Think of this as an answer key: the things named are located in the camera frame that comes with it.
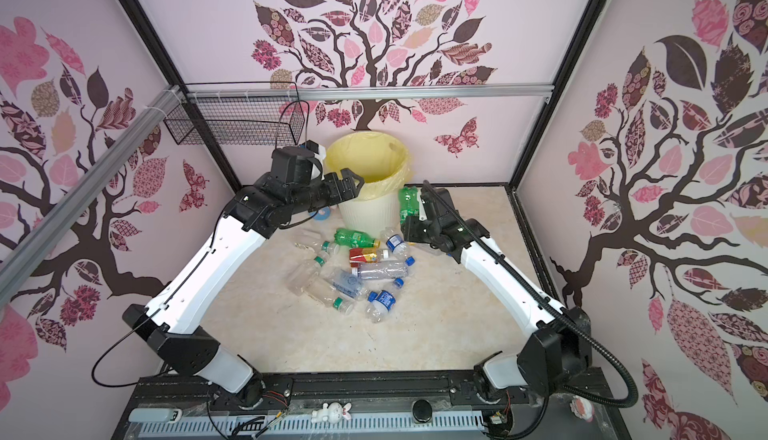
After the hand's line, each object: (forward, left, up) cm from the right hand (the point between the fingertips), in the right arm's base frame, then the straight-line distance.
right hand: (408, 223), depth 80 cm
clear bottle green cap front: (-10, +26, -22) cm, 35 cm away
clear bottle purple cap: (-4, +7, -19) cm, 21 cm away
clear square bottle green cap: (-5, +34, -21) cm, 40 cm away
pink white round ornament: (-41, -39, -17) cm, 59 cm away
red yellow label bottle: (+1, +13, -18) cm, 22 cm away
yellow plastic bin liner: (+32, +8, -5) cm, 33 cm away
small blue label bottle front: (-15, +9, -19) cm, 26 cm away
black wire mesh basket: (+37, +54, +12) cm, 66 cm away
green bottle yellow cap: (+4, 0, +5) cm, 7 cm away
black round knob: (-42, -1, -12) cm, 44 cm away
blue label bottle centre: (+5, +3, -18) cm, 19 cm away
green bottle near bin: (+7, +17, -17) cm, 25 cm away
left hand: (0, +14, +14) cm, 20 cm away
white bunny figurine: (-41, +19, -19) cm, 49 cm away
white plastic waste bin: (+11, +12, -10) cm, 19 cm away
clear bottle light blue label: (-9, +18, -18) cm, 27 cm away
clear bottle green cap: (+7, +32, -17) cm, 37 cm away
